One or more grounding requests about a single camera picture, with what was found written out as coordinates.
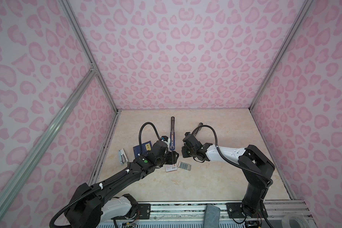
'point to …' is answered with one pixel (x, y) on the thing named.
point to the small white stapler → (123, 157)
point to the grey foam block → (212, 218)
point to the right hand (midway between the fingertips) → (184, 149)
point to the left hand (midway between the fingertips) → (177, 152)
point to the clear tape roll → (299, 217)
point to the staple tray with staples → (184, 166)
